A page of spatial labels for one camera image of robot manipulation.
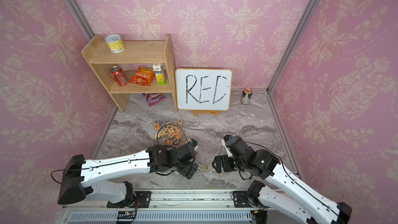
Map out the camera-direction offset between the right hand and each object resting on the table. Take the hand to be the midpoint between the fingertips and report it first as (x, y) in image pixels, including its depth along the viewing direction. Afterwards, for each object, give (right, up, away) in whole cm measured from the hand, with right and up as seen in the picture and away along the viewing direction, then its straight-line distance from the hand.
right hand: (221, 163), depth 71 cm
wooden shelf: (-54, +53, +35) cm, 83 cm away
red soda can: (-56, +43, +17) cm, 73 cm away
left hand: (-14, -3, +3) cm, 15 cm away
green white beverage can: (+21, +33, +35) cm, 53 cm away
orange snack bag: (-45, +44, +24) cm, 67 cm away
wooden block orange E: (-28, +5, +20) cm, 34 cm away
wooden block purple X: (-25, +5, +21) cm, 32 cm away
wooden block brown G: (-23, +16, +29) cm, 41 cm away
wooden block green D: (-7, -6, +11) cm, 14 cm away
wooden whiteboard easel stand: (-13, +21, +35) cm, 43 cm away
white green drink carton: (-33, +44, +17) cm, 58 cm away
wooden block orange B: (-37, +13, +26) cm, 47 cm away
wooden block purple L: (-38, +15, +29) cm, 50 cm away
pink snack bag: (-45, +31, +42) cm, 69 cm away
